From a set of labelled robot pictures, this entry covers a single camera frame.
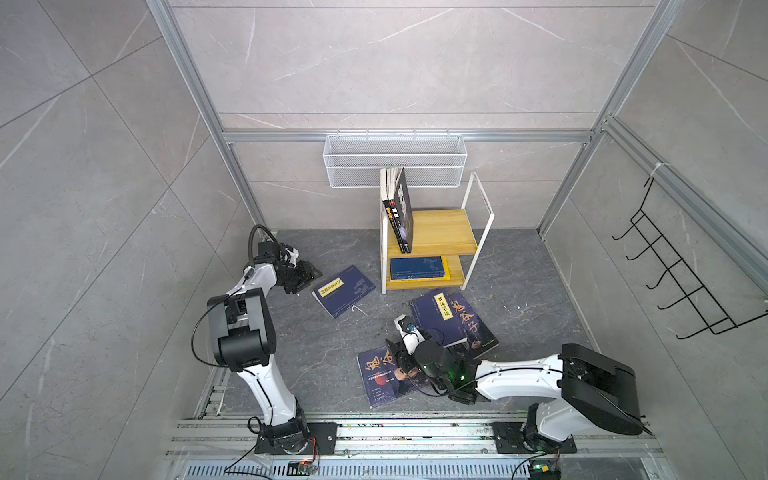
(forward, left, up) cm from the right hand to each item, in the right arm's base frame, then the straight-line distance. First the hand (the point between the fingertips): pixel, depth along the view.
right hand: (396, 333), depth 81 cm
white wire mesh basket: (+54, -14, +20) cm, 59 cm away
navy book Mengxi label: (+10, -14, -7) cm, 19 cm away
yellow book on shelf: (+24, -18, -5) cm, 30 cm away
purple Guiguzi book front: (-7, +6, -8) cm, 12 cm away
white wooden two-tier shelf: (+23, -16, +10) cm, 30 cm away
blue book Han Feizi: (+26, -9, -4) cm, 28 cm away
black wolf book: (+25, -2, +23) cm, 34 cm away
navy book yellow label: (+20, +18, -9) cm, 28 cm away
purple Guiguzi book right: (+1, -25, -9) cm, 27 cm away
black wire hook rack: (-9, -65, +21) cm, 69 cm away
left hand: (+23, +26, -1) cm, 35 cm away
